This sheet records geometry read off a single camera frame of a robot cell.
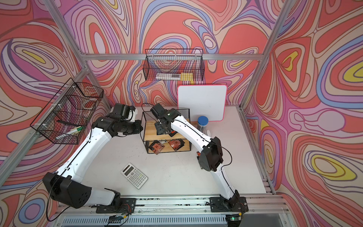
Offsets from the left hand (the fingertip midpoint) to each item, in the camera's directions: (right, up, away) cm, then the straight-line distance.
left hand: (144, 128), depth 78 cm
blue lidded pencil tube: (+34, +3, +8) cm, 35 cm away
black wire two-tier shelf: (+2, -5, +6) cm, 8 cm away
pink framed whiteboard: (+40, +18, +18) cm, 47 cm away
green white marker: (-35, -2, -7) cm, 35 cm away
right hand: (+11, -2, +8) cm, 14 cm away
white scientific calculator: (-7, -29, +5) cm, 30 cm away
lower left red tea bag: (+4, -14, +15) cm, 21 cm away
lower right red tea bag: (+18, -12, +16) cm, 27 cm away
